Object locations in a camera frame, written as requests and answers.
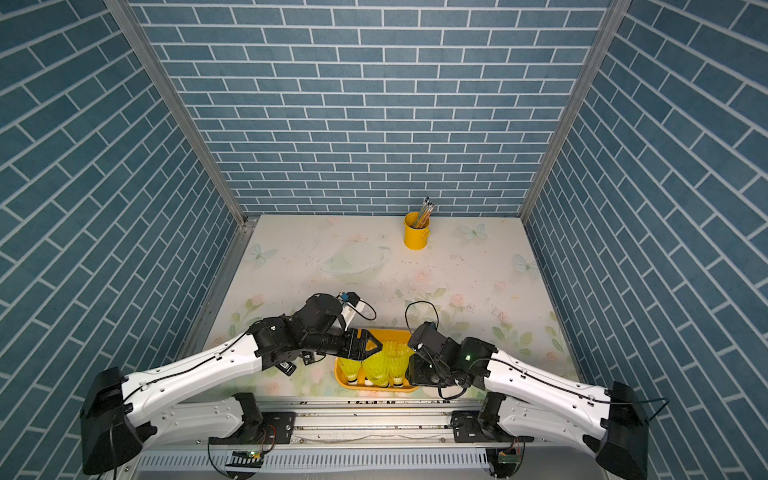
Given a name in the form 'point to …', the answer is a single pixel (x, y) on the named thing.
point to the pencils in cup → (424, 212)
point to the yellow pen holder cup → (416, 238)
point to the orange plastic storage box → (383, 335)
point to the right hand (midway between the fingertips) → (411, 379)
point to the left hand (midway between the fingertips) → (379, 352)
